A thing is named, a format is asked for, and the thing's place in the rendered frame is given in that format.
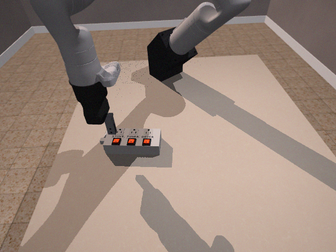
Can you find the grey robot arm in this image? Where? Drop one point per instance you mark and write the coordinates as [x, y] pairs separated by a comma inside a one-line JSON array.
[[76, 44]]

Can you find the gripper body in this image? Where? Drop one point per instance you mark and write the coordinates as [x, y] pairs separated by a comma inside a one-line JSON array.
[[89, 82]]

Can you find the white power strip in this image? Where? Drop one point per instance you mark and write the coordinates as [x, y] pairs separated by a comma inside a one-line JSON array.
[[143, 141]]

